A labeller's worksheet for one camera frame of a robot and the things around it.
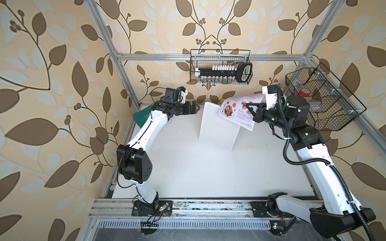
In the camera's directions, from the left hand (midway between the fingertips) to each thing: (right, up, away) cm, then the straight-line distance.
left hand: (191, 105), depth 82 cm
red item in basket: (+62, +7, -1) cm, 62 cm away
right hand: (+25, -1, -17) cm, 30 cm away
